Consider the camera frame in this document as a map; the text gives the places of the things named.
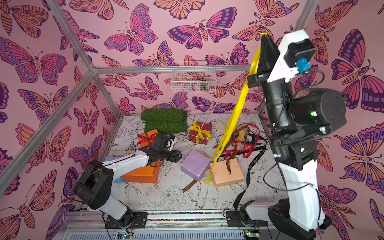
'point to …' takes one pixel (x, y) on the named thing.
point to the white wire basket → (193, 77)
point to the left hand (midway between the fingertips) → (179, 153)
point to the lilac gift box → (195, 165)
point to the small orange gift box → (145, 144)
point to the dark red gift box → (192, 133)
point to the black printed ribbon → (251, 136)
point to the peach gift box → (220, 175)
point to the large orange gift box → (149, 174)
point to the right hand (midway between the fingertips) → (273, 35)
